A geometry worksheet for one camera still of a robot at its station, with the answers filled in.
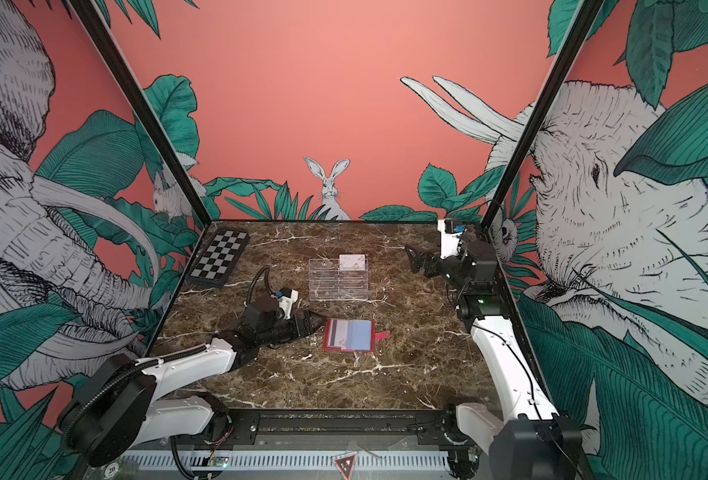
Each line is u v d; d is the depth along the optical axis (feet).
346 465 2.25
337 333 2.97
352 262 3.22
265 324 2.25
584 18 2.29
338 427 2.45
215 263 3.41
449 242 2.13
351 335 2.96
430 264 2.19
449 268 2.14
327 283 3.39
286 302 2.61
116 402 1.39
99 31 2.35
